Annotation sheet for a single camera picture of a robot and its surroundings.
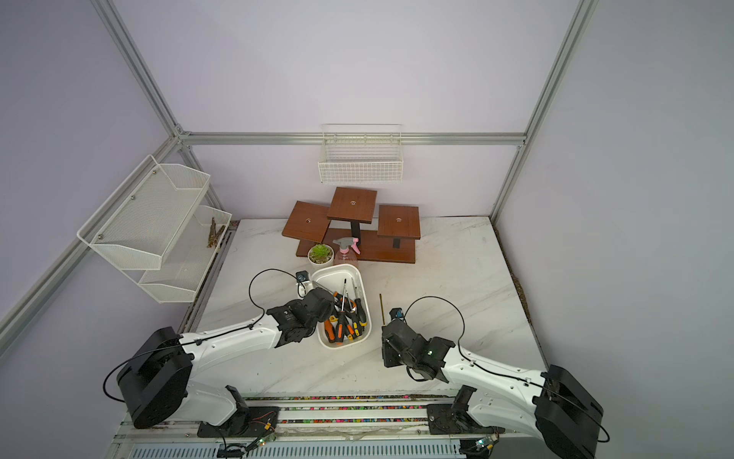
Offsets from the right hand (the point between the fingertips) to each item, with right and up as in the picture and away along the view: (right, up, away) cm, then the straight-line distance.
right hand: (388, 351), depth 83 cm
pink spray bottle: (-13, +30, +13) cm, 35 cm away
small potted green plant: (-24, +28, +15) cm, 39 cm away
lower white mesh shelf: (-67, +25, +10) cm, 72 cm away
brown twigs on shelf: (-61, +35, +15) cm, 72 cm away
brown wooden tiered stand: (-1, +36, +13) cm, 38 cm away
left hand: (-22, +14, +5) cm, 27 cm away
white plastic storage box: (-18, +22, +7) cm, 29 cm away
